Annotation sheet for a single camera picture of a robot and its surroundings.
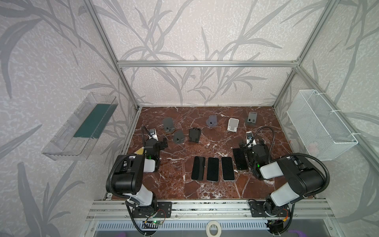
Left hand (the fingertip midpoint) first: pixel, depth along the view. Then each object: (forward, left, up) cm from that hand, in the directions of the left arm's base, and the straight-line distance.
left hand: (158, 132), depth 94 cm
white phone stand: (+9, -50, -4) cm, 51 cm away
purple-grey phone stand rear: (+13, -36, -5) cm, 39 cm away
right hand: (-2, -60, +3) cm, 60 cm away
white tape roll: (-47, -35, -6) cm, 59 cm away
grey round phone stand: (+8, -5, -3) cm, 10 cm away
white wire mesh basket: (-18, -80, +27) cm, 86 cm away
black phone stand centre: (+1, -23, -5) cm, 24 cm away
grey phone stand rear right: (+15, -65, -2) cm, 67 cm away
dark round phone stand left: (0, -13, -6) cm, 14 cm away
